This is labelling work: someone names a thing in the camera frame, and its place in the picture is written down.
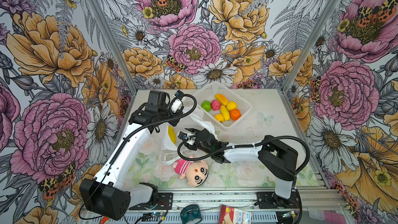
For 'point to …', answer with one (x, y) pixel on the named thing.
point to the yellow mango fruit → (225, 113)
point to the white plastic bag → (189, 120)
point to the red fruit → (215, 104)
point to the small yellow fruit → (171, 134)
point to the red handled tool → (104, 219)
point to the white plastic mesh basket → (235, 100)
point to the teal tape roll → (190, 212)
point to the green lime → (206, 104)
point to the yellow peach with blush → (219, 117)
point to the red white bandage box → (230, 215)
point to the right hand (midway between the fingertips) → (186, 135)
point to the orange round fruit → (235, 114)
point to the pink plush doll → (195, 172)
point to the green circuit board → (157, 214)
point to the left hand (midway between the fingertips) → (179, 117)
